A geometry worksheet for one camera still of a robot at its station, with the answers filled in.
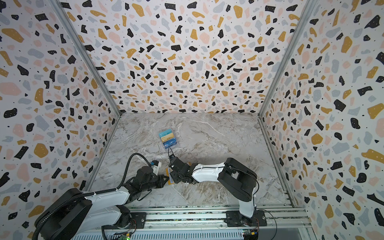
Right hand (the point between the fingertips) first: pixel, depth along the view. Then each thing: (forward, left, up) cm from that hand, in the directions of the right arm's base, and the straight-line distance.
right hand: (174, 171), depth 88 cm
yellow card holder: (-5, +2, -2) cm, 6 cm away
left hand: (-3, +1, 0) cm, 4 cm away
